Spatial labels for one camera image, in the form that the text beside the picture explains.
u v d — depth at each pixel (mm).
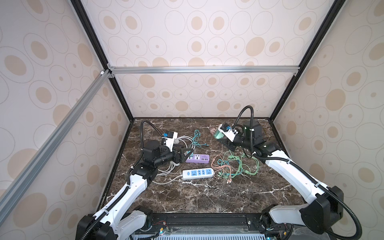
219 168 915
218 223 749
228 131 636
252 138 574
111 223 400
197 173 875
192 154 690
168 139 656
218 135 743
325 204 388
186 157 682
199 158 946
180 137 1070
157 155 592
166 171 903
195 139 1058
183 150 649
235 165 944
